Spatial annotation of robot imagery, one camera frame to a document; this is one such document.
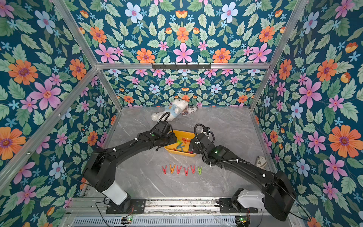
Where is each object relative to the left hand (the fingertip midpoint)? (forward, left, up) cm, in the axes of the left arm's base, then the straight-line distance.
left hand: (177, 138), depth 89 cm
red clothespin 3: (-19, -5, -10) cm, 21 cm away
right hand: (-8, -11, +5) cm, 15 cm away
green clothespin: (-19, -13, -10) cm, 25 cm away
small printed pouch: (+31, -10, -7) cm, 33 cm away
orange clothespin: (-17, +4, -9) cm, 19 cm away
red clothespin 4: (-18, -9, -10) cm, 22 cm away
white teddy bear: (+31, -1, -1) cm, 31 cm away
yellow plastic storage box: (-1, -3, -9) cm, 10 cm away
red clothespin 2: (-17, 0, -10) cm, 20 cm away
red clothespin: (-16, +9, -10) cm, 21 cm away
